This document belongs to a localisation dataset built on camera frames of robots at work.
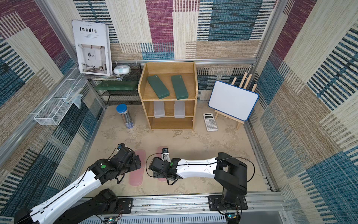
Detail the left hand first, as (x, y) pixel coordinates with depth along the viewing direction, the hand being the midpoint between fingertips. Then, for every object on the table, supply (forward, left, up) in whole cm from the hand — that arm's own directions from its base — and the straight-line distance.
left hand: (135, 162), depth 79 cm
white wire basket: (+18, +38, +25) cm, 49 cm away
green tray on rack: (+49, +18, +16) cm, 54 cm away
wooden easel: (+41, -68, +22) cm, 82 cm away
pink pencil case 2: (+12, -11, -10) cm, 19 cm away
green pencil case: (+38, -12, +23) cm, 46 cm away
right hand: (-3, -14, -5) cm, 15 cm away
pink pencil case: (-3, +2, -13) cm, 14 cm away
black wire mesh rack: (+58, +29, -3) cm, 65 cm away
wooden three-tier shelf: (+34, -20, +23) cm, 46 cm away
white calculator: (+34, -48, -8) cm, 59 cm away
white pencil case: (+31, -12, +10) cm, 35 cm away
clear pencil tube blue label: (+30, +11, +12) cm, 34 cm away
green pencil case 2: (+37, -26, +24) cm, 51 cm away
